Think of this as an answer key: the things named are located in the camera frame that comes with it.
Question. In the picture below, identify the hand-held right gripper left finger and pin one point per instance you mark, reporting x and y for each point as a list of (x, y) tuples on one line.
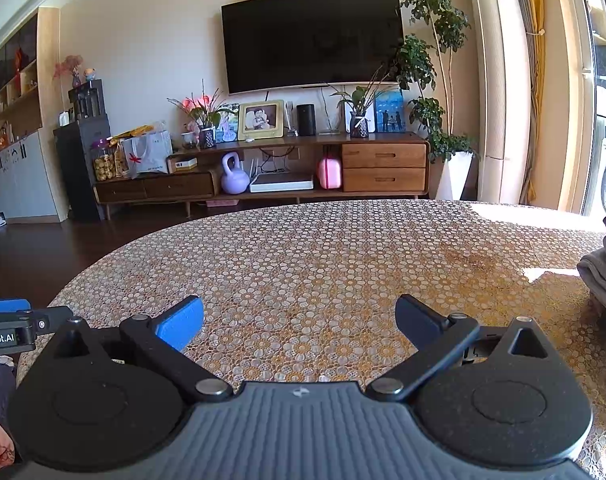
[(180, 322)]

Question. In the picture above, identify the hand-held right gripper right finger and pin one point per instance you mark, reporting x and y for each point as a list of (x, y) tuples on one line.
[(418, 317)]

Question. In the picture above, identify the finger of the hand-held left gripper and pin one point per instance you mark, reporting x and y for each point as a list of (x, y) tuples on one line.
[(53, 317), (5, 305)]

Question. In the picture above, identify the pile of folded clothes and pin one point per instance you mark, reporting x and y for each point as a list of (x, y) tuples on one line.
[(605, 275)]

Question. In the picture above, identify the dark wooden drawer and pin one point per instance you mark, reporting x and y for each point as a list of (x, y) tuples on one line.
[(120, 191), (180, 186)]

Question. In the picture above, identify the light wooden drawer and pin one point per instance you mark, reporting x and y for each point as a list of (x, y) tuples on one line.
[(383, 156), (383, 180)]

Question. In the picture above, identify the white planter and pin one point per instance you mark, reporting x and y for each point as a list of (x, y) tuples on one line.
[(455, 175)]

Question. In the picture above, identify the purple kettlebell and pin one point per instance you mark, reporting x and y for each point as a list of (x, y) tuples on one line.
[(234, 180)]

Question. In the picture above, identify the small beige box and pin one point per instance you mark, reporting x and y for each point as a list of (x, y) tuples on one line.
[(183, 165)]

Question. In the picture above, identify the snack jar with purple lid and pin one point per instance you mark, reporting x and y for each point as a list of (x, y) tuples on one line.
[(104, 165)]

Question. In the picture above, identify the pink case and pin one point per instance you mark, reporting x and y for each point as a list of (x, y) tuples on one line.
[(329, 174)]

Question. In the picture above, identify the white gift bag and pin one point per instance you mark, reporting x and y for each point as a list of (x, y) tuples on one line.
[(150, 155)]

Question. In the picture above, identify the white flat box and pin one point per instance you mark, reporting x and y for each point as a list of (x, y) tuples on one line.
[(282, 183)]

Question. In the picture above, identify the pink flower plant in vase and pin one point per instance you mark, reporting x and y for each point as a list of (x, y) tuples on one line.
[(207, 137)]

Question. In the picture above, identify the green plant in patterned vase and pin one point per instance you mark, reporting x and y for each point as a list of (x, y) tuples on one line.
[(359, 127)]

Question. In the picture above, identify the wooden TV cabinet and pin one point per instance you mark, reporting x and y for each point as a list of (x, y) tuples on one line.
[(283, 146)]

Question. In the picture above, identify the cartoon figure picture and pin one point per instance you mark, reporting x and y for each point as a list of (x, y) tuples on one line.
[(228, 122)]

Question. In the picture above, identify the blue family picture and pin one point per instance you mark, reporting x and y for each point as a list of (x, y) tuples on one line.
[(389, 112)]

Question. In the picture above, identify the black drink machine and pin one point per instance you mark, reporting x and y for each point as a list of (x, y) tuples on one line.
[(87, 102)]

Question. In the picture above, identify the yellow-green framed photo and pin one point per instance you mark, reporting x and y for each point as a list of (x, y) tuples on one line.
[(260, 120)]

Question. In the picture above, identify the black speaker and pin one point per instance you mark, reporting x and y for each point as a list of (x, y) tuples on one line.
[(306, 120)]

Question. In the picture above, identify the cream standing air conditioner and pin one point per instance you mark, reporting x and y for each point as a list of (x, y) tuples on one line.
[(498, 85)]

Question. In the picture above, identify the small pig figurine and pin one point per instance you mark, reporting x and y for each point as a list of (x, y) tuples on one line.
[(90, 74)]

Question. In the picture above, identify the pink flowers in vase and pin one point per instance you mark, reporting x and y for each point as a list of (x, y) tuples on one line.
[(70, 67)]

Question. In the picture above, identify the leafy potted tree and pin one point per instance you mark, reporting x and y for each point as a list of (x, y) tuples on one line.
[(433, 60)]

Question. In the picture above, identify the black television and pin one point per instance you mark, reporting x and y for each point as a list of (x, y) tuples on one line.
[(313, 40)]

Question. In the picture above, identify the yellow curtain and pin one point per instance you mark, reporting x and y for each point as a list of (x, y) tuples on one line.
[(533, 10)]

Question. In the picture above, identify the wall storage unit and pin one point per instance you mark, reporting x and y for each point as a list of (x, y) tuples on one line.
[(28, 175)]

